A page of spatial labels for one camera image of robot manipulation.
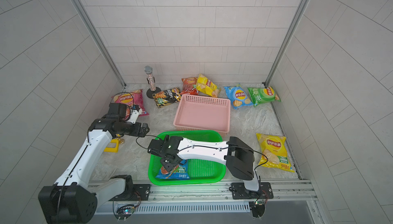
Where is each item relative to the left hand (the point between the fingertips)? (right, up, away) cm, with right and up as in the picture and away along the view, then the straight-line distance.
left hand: (144, 125), depth 80 cm
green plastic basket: (+31, -24, -3) cm, 39 cm away
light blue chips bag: (+55, +15, +21) cm, 60 cm away
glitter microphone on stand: (-1, +26, +14) cm, 30 cm away
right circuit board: (+57, -36, -11) cm, 68 cm away
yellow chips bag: (+32, +23, +20) cm, 44 cm away
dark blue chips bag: (+21, -21, -8) cm, 30 cm away
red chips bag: (+22, +23, +25) cm, 40 cm away
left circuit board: (-2, -34, -16) cm, 37 cm away
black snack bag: (+8, +15, +20) cm, 26 cm away
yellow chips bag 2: (+69, -12, -1) cm, 70 cm away
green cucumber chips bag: (+69, +16, +22) cm, 74 cm away
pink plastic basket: (+32, +4, +19) cm, 37 cm away
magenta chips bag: (-16, +14, +17) cm, 27 cm away
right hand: (+16, -18, -6) cm, 25 cm away
